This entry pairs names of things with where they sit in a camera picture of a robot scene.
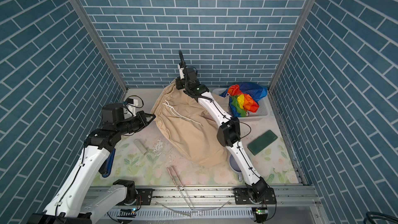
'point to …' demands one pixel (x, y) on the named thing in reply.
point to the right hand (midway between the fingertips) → (175, 76)
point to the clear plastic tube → (143, 150)
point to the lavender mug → (235, 166)
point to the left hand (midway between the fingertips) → (156, 115)
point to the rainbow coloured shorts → (243, 97)
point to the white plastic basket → (263, 110)
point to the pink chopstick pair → (183, 195)
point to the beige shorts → (185, 126)
